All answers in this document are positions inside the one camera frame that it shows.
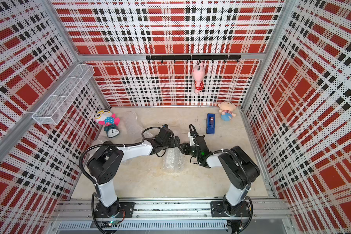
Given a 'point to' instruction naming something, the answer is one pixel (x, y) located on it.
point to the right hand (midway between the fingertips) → (180, 146)
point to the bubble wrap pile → (173, 162)
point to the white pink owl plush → (106, 117)
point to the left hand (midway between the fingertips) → (176, 141)
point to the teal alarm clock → (111, 130)
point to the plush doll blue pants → (226, 109)
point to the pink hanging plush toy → (198, 73)
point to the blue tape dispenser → (210, 124)
